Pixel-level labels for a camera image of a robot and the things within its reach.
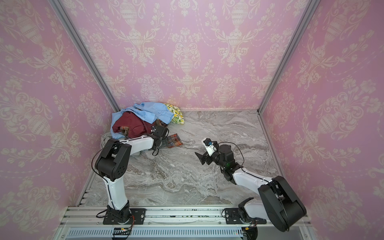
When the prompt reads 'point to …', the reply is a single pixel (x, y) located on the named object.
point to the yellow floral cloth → (178, 117)
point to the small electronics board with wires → (121, 231)
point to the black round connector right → (250, 233)
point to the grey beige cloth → (105, 137)
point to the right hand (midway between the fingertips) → (203, 146)
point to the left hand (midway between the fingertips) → (160, 143)
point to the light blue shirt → (150, 111)
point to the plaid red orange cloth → (172, 140)
